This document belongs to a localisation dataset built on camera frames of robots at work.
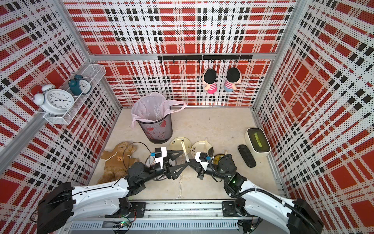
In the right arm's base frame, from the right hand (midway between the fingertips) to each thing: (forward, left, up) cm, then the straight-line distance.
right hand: (188, 161), depth 69 cm
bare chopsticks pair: (+21, -10, -21) cm, 31 cm away
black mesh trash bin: (+22, +20, -6) cm, 30 cm away
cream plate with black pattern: (+19, -5, -20) cm, 28 cm away
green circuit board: (-24, +33, -20) cm, 45 cm away
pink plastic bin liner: (+38, +26, 0) cm, 46 cm away
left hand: (0, 0, +5) cm, 5 cm away
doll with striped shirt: (+52, -28, +12) cm, 60 cm away
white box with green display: (+20, -43, -16) cm, 50 cm away
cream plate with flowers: (+21, +11, -21) cm, 32 cm away
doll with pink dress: (+54, -12, +9) cm, 57 cm away
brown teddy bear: (+6, +43, -14) cm, 46 cm away
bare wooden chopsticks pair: (+14, -22, -20) cm, 34 cm away
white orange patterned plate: (-4, +15, +10) cm, 19 cm away
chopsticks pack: (-1, +1, +11) cm, 11 cm away
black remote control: (+11, -35, -19) cm, 42 cm away
